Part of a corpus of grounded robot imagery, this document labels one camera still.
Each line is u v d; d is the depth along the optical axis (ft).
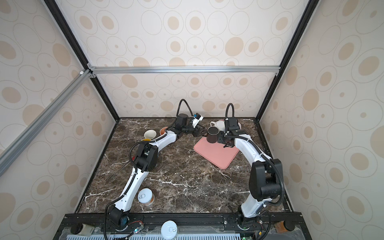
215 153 3.30
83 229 2.12
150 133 3.24
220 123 3.45
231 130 2.17
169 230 2.21
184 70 3.05
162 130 3.34
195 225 2.40
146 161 2.20
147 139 3.07
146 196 2.54
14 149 1.72
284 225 2.15
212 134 3.21
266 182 1.51
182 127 2.92
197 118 3.02
